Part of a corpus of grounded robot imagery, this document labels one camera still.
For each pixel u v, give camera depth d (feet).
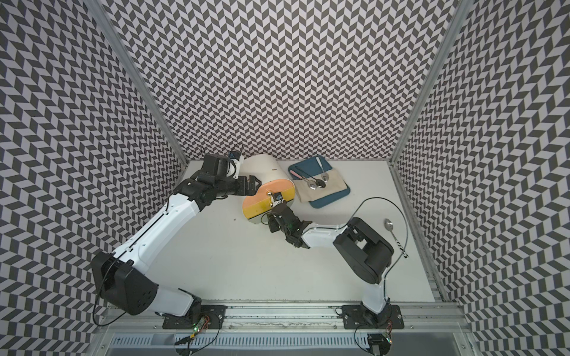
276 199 2.59
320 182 3.60
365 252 1.59
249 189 2.32
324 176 3.67
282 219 2.26
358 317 2.39
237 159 2.35
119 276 1.29
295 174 3.77
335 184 3.53
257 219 2.79
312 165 3.79
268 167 2.89
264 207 3.01
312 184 3.58
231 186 2.18
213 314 2.38
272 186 2.57
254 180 2.37
